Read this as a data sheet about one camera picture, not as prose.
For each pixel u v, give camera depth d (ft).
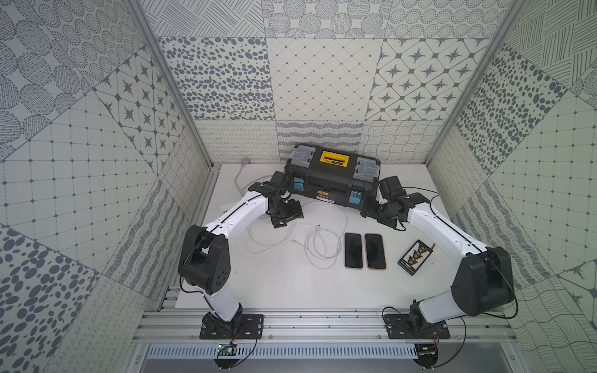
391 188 2.23
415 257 2.89
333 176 3.10
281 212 2.45
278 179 2.35
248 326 2.41
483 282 1.39
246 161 4.02
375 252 3.18
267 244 3.03
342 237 3.12
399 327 2.39
